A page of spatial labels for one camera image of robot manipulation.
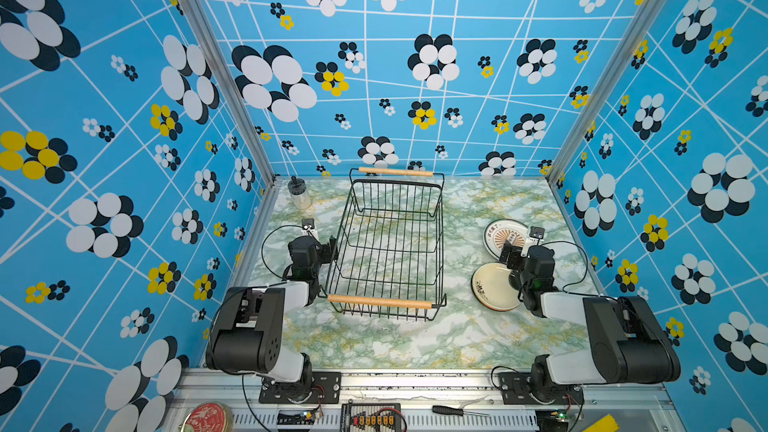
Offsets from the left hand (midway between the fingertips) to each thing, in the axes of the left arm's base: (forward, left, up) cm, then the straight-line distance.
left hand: (318, 236), depth 94 cm
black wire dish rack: (-5, -22, -7) cm, 23 cm away
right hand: (-3, -65, 0) cm, 65 cm away
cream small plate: (-14, -54, -7) cm, 56 cm away
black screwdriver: (-45, -38, -7) cm, 60 cm away
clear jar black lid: (+19, +10, -4) cm, 22 cm away
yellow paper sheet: (-47, -74, -7) cm, 88 cm away
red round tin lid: (-47, +18, -4) cm, 50 cm away
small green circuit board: (-46, -3, -8) cm, 47 cm away
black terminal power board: (-46, -19, -5) cm, 50 cm away
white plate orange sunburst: (+5, -60, -5) cm, 60 cm away
